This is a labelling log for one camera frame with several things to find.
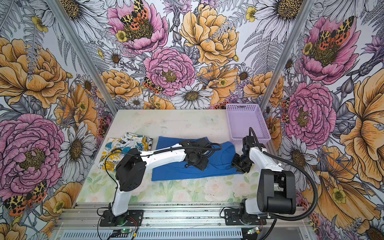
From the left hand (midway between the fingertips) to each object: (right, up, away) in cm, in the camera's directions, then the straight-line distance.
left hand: (200, 168), depth 86 cm
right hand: (+19, -1, -1) cm, 19 cm away
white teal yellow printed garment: (-47, +14, +13) cm, 50 cm away
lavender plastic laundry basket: (+34, +31, +31) cm, 55 cm away
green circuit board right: (+24, -25, -15) cm, 38 cm away
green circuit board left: (-38, -27, -14) cm, 49 cm away
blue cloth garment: (+13, +2, +8) cm, 15 cm away
